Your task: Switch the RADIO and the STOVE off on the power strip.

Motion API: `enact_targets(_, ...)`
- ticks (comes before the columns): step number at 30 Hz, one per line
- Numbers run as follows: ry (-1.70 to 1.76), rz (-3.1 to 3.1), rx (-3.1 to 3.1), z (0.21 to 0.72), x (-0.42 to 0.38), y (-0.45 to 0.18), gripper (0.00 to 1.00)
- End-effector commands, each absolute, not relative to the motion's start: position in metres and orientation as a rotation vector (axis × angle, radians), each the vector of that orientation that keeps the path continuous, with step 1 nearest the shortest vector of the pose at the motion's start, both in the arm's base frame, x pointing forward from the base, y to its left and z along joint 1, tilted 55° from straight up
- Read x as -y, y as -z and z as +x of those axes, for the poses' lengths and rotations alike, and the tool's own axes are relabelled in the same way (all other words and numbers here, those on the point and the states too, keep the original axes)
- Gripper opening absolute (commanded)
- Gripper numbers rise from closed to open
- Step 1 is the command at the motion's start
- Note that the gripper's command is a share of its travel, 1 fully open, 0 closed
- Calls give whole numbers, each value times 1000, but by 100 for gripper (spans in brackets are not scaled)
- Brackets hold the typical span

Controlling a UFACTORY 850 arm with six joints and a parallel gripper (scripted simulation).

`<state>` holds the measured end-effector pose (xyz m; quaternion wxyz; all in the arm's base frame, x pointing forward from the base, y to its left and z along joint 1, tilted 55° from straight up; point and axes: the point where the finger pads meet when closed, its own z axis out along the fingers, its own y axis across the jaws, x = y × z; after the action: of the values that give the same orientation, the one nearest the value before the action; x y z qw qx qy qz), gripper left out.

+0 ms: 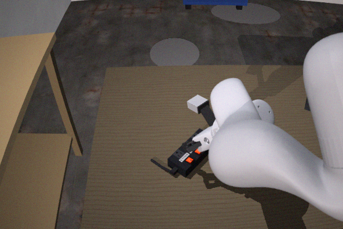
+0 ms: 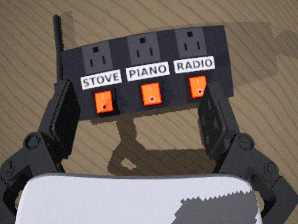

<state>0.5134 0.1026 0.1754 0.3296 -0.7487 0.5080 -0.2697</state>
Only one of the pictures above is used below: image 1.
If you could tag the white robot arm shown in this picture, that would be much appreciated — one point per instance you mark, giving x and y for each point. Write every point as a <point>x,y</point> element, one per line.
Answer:
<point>248,150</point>

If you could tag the dark grey power strip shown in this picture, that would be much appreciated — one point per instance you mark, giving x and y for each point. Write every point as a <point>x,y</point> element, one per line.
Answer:
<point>182,162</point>

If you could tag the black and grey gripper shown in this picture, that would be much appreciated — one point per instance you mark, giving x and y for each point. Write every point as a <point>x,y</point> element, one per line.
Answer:
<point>201,141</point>

